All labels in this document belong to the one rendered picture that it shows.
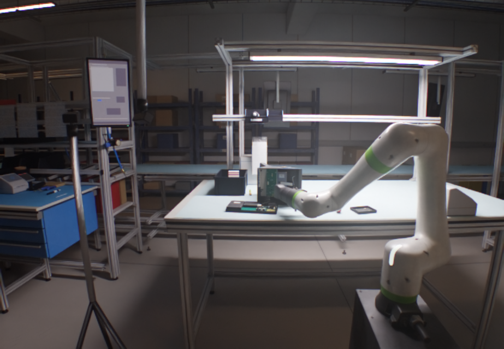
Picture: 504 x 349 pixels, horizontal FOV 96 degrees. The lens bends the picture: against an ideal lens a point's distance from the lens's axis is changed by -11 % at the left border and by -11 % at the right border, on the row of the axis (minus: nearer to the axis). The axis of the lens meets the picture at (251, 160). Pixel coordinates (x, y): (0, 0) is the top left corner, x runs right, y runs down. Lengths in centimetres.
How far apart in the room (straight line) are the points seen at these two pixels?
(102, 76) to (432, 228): 214
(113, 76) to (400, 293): 210
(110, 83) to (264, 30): 417
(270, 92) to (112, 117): 183
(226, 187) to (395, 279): 106
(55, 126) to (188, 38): 389
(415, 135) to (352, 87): 496
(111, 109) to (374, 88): 510
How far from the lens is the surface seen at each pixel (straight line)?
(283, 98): 320
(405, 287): 100
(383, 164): 95
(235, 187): 162
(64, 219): 227
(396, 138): 90
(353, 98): 582
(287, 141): 502
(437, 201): 107
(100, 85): 217
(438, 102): 384
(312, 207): 108
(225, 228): 126
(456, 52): 206
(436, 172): 105
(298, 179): 141
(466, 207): 160
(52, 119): 272
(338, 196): 113
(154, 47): 614
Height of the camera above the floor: 143
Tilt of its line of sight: 7 degrees down
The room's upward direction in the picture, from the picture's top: straight up
